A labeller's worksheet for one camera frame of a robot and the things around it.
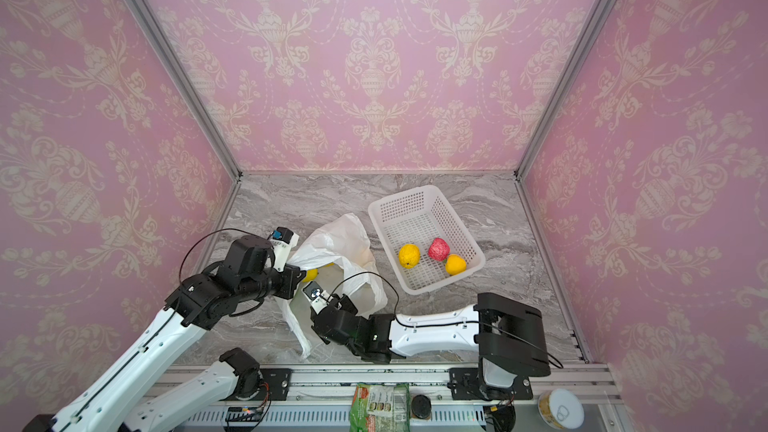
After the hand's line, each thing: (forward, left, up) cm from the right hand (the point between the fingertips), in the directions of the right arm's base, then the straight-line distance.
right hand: (318, 304), depth 74 cm
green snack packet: (-21, -15, -11) cm, 28 cm away
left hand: (+4, +2, +7) cm, 9 cm away
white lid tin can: (-23, -55, -8) cm, 60 cm away
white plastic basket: (+35, -28, -12) cm, 46 cm away
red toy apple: (+18, -34, -7) cm, 39 cm away
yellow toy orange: (+16, -24, -6) cm, 30 cm away
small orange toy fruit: (+14, -38, -8) cm, 41 cm away
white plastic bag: (+7, -7, +12) cm, 16 cm away
